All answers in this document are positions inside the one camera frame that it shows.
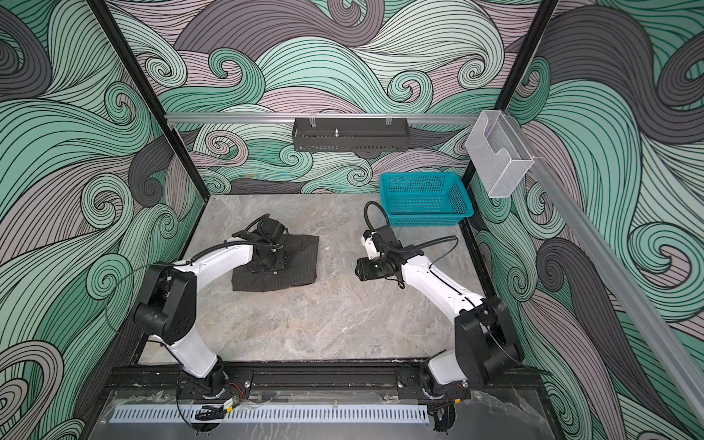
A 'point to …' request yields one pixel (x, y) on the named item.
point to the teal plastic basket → (423, 199)
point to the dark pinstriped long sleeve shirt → (302, 268)
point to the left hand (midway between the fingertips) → (277, 263)
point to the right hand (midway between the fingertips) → (363, 269)
